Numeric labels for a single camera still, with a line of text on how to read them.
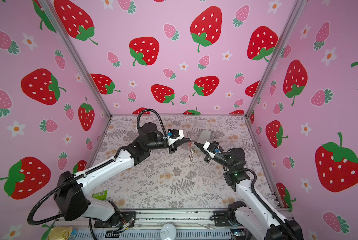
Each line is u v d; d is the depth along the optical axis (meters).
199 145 0.66
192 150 0.71
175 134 0.55
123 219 0.73
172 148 0.61
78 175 0.44
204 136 1.04
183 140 0.59
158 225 0.73
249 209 0.61
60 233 0.67
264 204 0.46
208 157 0.63
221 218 0.74
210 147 0.56
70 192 0.41
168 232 0.66
